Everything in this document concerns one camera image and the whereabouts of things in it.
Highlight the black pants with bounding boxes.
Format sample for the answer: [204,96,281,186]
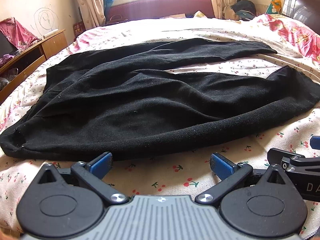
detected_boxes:
[1,38,319,161]

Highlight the pink floral quilt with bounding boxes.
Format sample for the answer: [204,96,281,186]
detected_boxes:
[254,14,319,63]

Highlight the wooden bedside cabinet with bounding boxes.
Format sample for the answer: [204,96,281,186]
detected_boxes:
[1,29,67,102]

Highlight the dark wooden headboard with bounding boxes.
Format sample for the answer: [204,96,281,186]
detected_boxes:
[282,0,320,34]

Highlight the pile of dark clothes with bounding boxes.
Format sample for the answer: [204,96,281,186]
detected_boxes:
[223,0,257,21]

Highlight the pink cloth on cabinet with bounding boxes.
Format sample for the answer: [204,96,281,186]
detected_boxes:
[0,17,40,51]

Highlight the left beige curtain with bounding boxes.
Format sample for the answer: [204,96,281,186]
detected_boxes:
[77,0,105,30]

